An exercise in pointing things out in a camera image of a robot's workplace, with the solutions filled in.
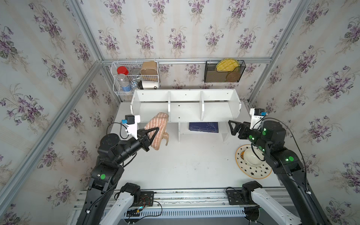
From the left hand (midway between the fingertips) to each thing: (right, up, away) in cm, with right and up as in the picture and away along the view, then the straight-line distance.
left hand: (160, 130), depth 57 cm
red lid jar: (-31, +36, +36) cm, 60 cm away
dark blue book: (+27, -2, +29) cm, 40 cm away
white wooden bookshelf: (+13, +11, +27) cm, 32 cm away
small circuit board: (-16, -45, +15) cm, 50 cm away
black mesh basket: (+30, +34, +38) cm, 59 cm away
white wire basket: (-26, +32, +35) cm, 54 cm away
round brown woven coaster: (+46, +33, +41) cm, 69 cm away
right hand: (+36, +3, +10) cm, 38 cm away
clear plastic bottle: (-28, +25, +34) cm, 51 cm away
